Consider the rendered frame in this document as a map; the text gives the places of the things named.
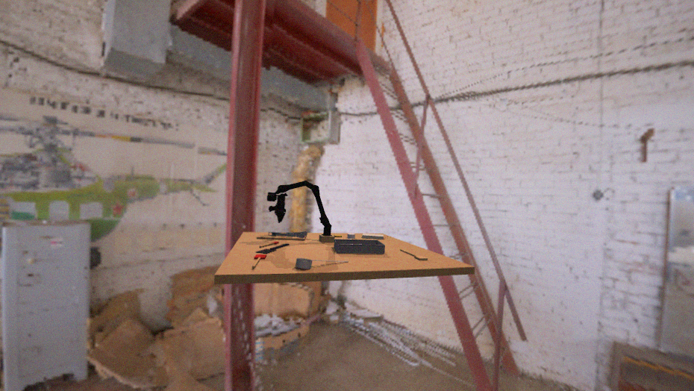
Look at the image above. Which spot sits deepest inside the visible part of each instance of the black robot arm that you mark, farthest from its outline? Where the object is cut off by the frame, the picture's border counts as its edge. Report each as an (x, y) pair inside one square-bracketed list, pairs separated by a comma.
[(315, 189)]

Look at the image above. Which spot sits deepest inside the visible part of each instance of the grey metal roasting tin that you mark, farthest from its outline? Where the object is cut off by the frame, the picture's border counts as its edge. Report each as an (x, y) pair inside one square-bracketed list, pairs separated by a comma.
[(358, 247)]

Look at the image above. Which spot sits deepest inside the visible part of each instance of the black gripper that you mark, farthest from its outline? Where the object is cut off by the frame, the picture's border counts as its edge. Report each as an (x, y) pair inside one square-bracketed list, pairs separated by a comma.
[(280, 211)]

